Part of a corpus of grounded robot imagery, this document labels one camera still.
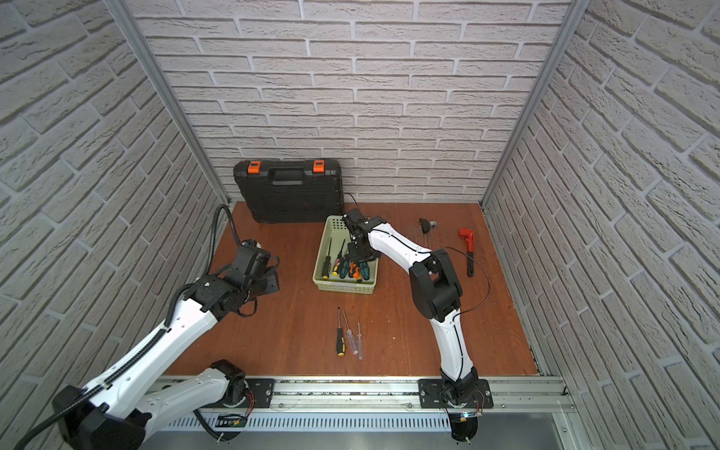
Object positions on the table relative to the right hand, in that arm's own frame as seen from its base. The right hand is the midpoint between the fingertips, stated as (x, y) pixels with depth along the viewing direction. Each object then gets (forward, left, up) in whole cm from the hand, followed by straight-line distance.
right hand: (366, 256), depth 95 cm
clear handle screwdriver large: (-26, +6, -5) cm, 27 cm away
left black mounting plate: (-39, +30, -4) cm, 50 cm away
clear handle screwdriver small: (-28, +4, -5) cm, 29 cm away
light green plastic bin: (+11, +12, -6) cm, 18 cm away
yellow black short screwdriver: (-27, +9, -4) cm, 29 cm away
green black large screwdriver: (-7, +1, +2) cm, 7 cm away
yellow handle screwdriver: (-6, +3, -3) cm, 7 cm away
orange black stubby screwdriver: (-2, +5, -2) cm, 6 cm away
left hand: (-12, +26, +12) cm, 31 cm away
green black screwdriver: (-1, +8, -3) cm, 9 cm away
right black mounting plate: (-42, -15, -6) cm, 45 cm away
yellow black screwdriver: (0, +11, -3) cm, 11 cm away
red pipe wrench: (+8, -41, -6) cm, 42 cm away
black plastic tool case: (+23, +26, +12) cm, 37 cm away
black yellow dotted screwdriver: (-3, +14, -2) cm, 15 cm away
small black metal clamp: (+16, -25, -4) cm, 30 cm away
